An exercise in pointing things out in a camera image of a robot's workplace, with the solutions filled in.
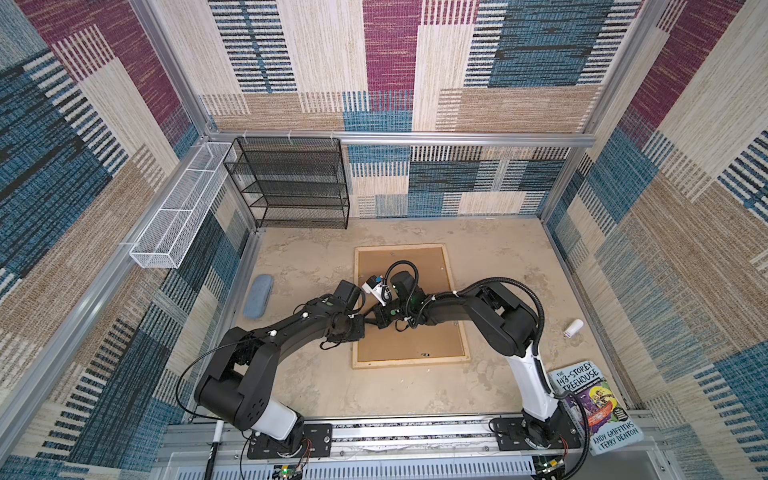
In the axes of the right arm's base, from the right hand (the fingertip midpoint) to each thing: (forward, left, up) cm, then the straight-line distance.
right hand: (364, 323), depth 93 cm
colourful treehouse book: (-30, -59, +2) cm, 67 cm away
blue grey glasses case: (+9, +34, +3) cm, 35 cm away
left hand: (-3, +1, +2) cm, 4 cm away
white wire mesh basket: (+22, +58, +19) cm, 65 cm away
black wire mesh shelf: (+48, +26, +17) cm, 57 cm away
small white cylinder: (-5, -62, +1) cm, 62 cm away
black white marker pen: (-32, +35, +2) cm, 47 cm away
